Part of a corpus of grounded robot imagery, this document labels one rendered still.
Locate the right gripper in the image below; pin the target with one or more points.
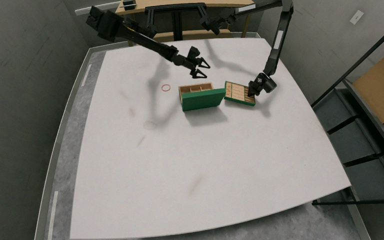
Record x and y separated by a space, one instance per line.
194 71

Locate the wooden jewelry box with green trim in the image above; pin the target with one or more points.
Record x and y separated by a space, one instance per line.
200 96

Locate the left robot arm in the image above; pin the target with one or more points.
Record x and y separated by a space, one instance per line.
232 15

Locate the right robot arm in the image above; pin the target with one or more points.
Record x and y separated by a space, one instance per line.
110 26

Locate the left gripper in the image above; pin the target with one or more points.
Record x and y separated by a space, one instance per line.
252 86

